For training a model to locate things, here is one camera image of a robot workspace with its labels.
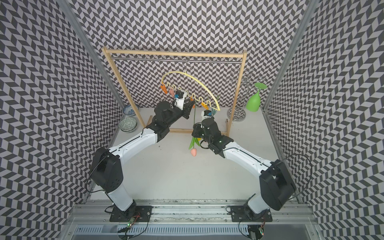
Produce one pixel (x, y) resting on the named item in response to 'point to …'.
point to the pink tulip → (194, 151)
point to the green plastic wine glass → (253, 103)
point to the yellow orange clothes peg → (205, 106)
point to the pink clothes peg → (172, 92)
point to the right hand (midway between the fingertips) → (194, 127)
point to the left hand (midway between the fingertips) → (193, 101)
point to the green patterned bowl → (128, 124)
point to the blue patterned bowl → (128, 110)
